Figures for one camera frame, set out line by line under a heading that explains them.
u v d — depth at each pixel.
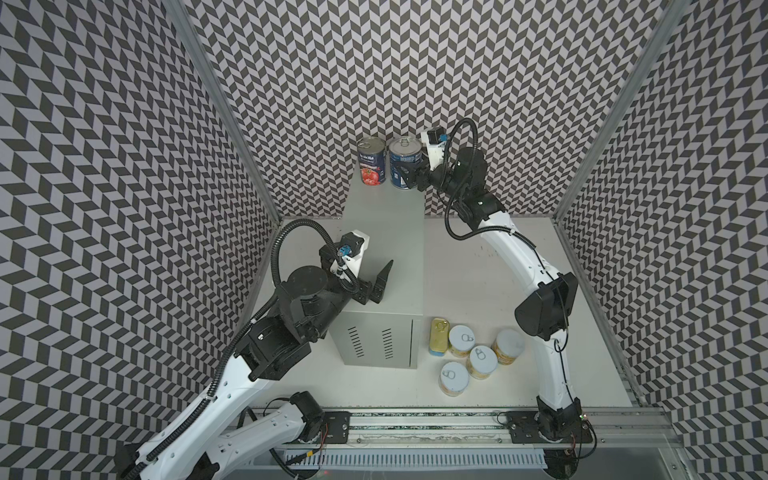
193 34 0.75
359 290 0.49
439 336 0.84
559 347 0.58
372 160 0.74
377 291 0.53
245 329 0.44
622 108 0.84
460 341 0.83
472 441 0.72
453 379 0.75
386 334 0.63
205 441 0.37
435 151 0.67
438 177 0.70
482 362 0.79
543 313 0.53
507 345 0.80
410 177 0.71
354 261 0.47
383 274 0.53
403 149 0.73
